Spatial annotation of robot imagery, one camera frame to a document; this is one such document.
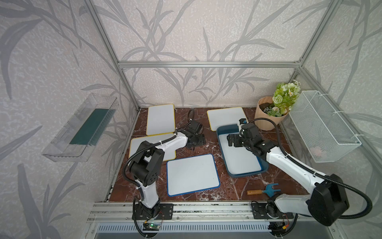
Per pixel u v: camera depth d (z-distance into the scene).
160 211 0.72
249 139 0.63
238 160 0.90
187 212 0.75
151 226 0.71
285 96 0.88
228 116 1.17
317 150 0.73
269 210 0.66
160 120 1.12
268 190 0.79
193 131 0.74
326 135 0.61
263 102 1.06
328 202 0.39
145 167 0.48
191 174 0.87
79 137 0.63
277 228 0.77
